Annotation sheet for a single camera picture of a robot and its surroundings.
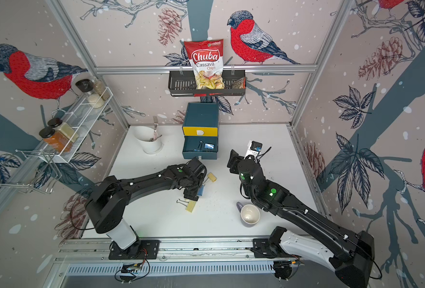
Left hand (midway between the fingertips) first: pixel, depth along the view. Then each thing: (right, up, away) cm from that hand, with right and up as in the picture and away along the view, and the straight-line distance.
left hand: (209, 182), depth 87 cm
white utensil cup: (-37, +24, +14) cm, 46 cm away
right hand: (+12, +16, -14) cm, 25 cm away
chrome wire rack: (-60, +11, -25) cm, 66 cm away
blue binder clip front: (-1, +18, +11) cm, 21 cm away
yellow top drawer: (-5, +26, +6) cm, 27 cm away
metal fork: (-33, +32, +17) cm, 49 cm away
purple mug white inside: (+19, -13, -5) cm, 24 cm away
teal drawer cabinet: (-4, +35, +9) cm, 36 cm away
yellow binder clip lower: (-9, -10, -3) cm, 14 cm away
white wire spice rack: (-59, +32, -5) cm, 67 cm away
